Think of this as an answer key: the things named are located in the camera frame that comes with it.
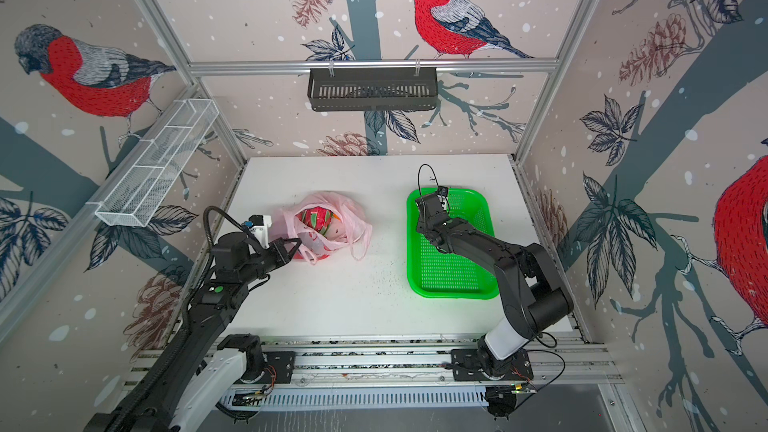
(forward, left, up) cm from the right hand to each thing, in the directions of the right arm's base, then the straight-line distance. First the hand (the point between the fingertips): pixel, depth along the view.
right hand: (428, 221), depth 94 cm
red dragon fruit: (-1, +35, +2) cm, 36 cm away
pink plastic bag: (-6, +24, +4) cm, 25 cm away
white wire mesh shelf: (-2, +73, +26) cm, 78 cm away
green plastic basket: (-14, -1, -8) cm, 17 cm away
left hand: (-15, +35, +11) cm, 40 cm away
